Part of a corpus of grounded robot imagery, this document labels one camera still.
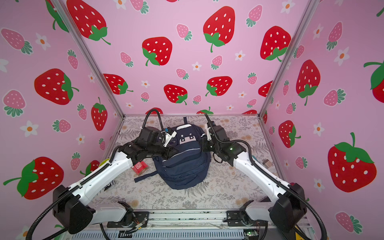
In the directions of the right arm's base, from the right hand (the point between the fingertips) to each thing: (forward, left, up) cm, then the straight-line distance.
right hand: (200, 140), depth 79 cm
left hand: (-6, +11, -1) cm, 13 cm away
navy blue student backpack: (-10, +5, -12) cm, 16 cm away
